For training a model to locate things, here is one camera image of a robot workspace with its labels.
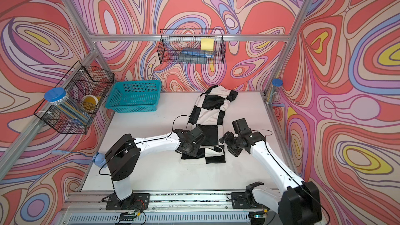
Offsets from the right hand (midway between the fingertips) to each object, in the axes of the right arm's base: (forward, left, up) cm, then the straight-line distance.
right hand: (223, 148), depth 81 cm
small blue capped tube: (+41, -40, +7) cm, 58 cm away
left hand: (+2, +15, -7) cm, 17 cm away
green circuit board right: (-29, -13, -12) cm, 34 cm away
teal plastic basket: (+39, +56, +2) cm, 68 cm away
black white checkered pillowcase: (+28, +7, -7) cm, 30 cm away
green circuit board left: (-27, +47, -11) cm, 55 cm away
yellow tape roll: (+13, +63, +24) cm, 69 cm away
